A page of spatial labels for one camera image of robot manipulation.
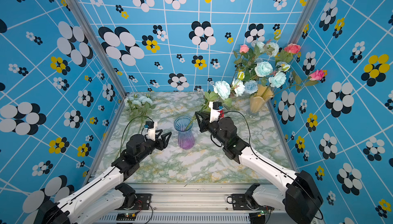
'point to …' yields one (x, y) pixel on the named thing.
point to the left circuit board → (126, 216)
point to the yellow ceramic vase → (263, 94)
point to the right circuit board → (257, 218)
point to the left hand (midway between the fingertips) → (168, 130)
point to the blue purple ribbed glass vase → (186, 139)
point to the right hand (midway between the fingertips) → (199, 112)
